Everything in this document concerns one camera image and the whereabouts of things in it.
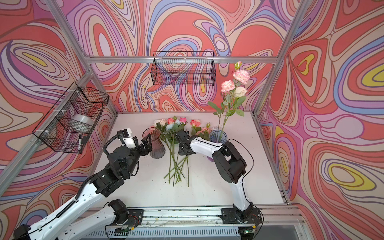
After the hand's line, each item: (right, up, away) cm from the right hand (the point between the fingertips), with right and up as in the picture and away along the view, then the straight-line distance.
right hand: (187, 153), depth 96 cm
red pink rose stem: (-13, +22, +14) cm, 29 cm away
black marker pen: (-52, +10, -24) cm, 58 cm away
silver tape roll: (-50, +21, -22) cm, 59 cm away
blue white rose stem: (-12, +17, +6) cm, 22 cm away
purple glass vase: (+18, +12, -12) cm, 25 cm away
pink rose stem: (-3, +21, +8) cm, 23 cm away
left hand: (-18, +13, -26) cm, 35 cm away
